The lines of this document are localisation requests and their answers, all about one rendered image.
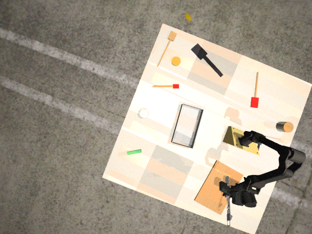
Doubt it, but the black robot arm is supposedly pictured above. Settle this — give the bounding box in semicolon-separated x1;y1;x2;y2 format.
230;131;306;208

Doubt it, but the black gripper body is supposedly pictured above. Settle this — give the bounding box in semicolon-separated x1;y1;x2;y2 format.
219;181;242;195

